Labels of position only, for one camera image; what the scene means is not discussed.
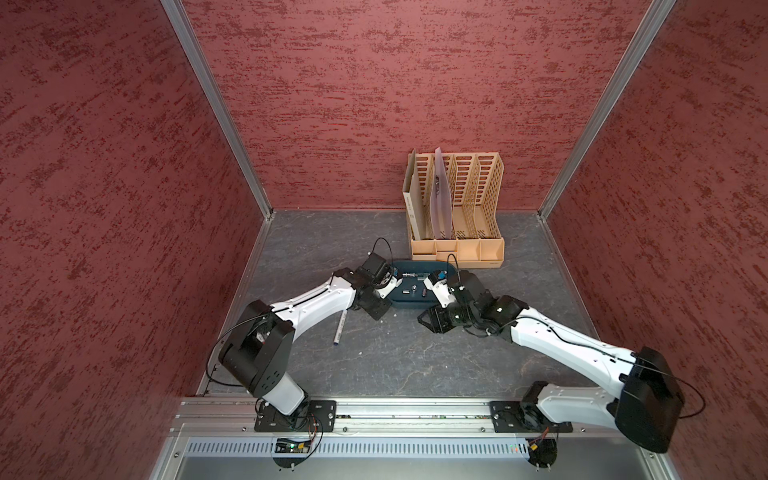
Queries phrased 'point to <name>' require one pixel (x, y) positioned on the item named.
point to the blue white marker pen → (339, 329)
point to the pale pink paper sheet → (440, 198)
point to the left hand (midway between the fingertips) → (377, 310)
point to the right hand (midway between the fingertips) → (425, 323)
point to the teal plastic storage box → (412, 293)
